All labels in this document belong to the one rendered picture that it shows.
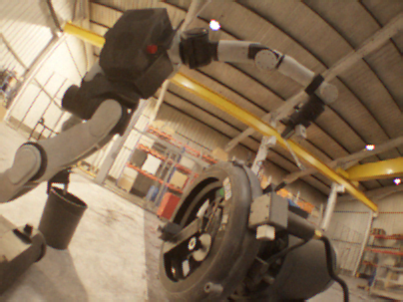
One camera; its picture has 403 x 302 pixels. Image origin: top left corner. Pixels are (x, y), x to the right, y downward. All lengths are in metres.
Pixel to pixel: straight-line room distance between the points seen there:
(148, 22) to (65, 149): 0.54
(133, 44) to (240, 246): 0.77
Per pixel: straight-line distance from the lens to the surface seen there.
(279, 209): 0.65
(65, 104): 0.82
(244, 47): 0.79
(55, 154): 0.77
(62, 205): 1.41
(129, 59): 0.73
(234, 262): 0.69
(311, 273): 1.19
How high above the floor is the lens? 0.68
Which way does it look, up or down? 16 degrees up
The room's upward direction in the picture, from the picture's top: 25 degrees clockwise
